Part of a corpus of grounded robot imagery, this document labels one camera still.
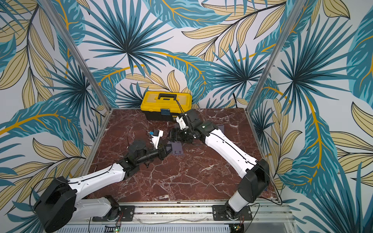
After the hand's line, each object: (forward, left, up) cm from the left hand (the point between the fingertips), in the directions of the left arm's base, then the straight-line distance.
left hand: (174, 148), depth 75 cm
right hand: (+4, +1, +3) cm, 5 cm away
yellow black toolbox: (+35, +9, -4) cm, 36 cm away
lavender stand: (-1, -1, +2) cm, 3 cm away
